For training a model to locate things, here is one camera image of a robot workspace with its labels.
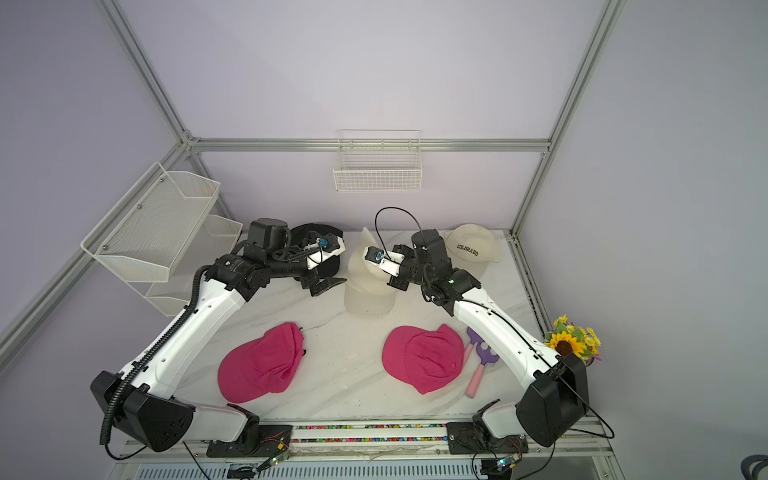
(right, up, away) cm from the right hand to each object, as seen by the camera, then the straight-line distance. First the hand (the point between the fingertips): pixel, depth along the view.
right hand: (383, 260), depth 77 cm
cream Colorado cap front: (-6, -13, +22) cm, 26 cm away
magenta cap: (-36, -31, +8) cm, 48 cm away
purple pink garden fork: (+27, -24, +14) cm, 39 cm away
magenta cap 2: (+12, -28, +7) cm, 32 cm away
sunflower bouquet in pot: (+40, -17, -13) cm, 45 cm away
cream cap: (-6, -3, +5) cm, 9 cm away
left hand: (-13, -1, -4) cm, 13 cm away
